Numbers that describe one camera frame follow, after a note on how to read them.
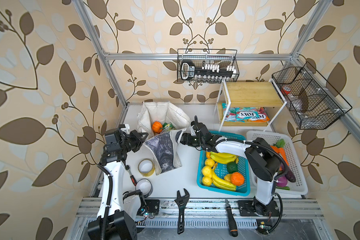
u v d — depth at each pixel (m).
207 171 0.77
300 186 0.74
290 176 0.77
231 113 0.89
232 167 0.82
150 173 0.86
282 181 0.78
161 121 0.96
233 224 0.68
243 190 0.76
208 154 0.89
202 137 0.72
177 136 0.81
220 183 0.78
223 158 0.87
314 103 0.72
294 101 0.71
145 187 0.82
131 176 0.84
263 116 0.89
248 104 0.75
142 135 0.75
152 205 0.74
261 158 0.50
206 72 0.85
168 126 0.96
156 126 0.92
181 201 0.75
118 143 0.58
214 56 0.91
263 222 0.72
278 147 0.91
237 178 0.74
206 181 0.79
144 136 0.75
